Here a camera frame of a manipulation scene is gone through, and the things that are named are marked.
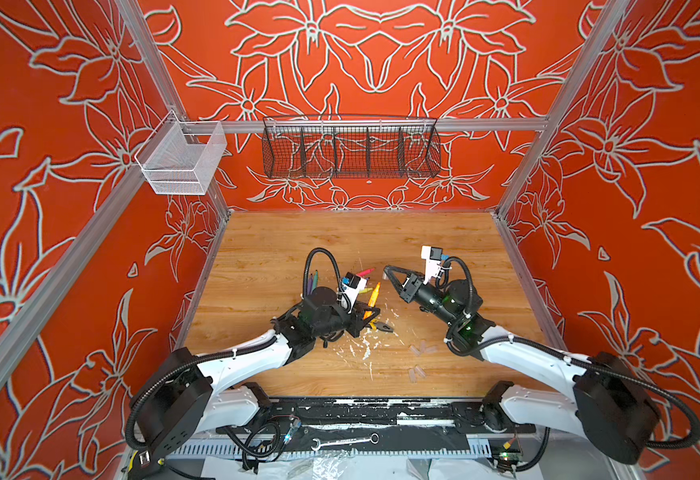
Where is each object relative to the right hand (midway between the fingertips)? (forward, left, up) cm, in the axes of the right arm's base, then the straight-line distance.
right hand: (381, 271), depth 71 cm
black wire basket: (+47, +7, +5) cm, 48 cm away
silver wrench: (-31, +3, -25) cm, 40 cm away
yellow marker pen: (-4, +2, -8) cm, 9 cm away
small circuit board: (-35, -28, -27) cm, 52 cm away
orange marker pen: (-7, +3, -10) cm, 12 cm away
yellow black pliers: (-3, -1, -24) cm, 24 cm away
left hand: (-5, +1, -10) cm, 11 cm away
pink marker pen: (+16, +1, -24) cm, 29 cm away
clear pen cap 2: (-17, -8, -26) cm, 32 cm away
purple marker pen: (+12, +21, -25) cm, 35 cm away
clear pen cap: (-10, -10, -25) cm, 29 cm away
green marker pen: (+13, +19, -24) cm, 33 cm away
